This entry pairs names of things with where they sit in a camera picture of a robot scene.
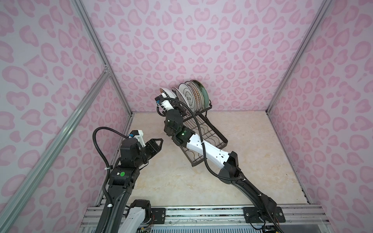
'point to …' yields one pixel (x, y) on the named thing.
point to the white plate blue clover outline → (188, 95)
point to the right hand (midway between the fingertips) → (178, 96)
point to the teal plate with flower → (205, 93)
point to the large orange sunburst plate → (195, 93)
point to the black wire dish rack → (210, 132)
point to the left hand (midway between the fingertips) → (161, 140)
